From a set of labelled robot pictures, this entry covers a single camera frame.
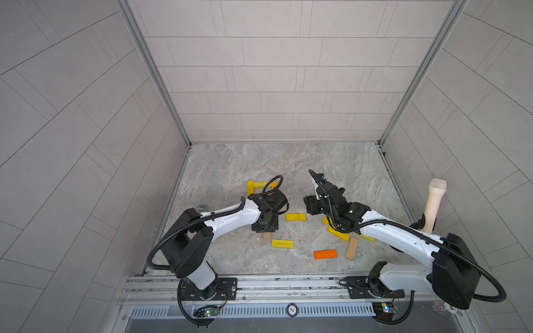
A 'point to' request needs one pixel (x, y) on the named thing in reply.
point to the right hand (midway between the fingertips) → (307, 199)
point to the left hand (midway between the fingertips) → (274, 228)
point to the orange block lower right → (325, 254)
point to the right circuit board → (384, 311)
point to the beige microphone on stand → (437, 188)
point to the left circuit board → (207, 311)
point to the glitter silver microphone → (202, 207)
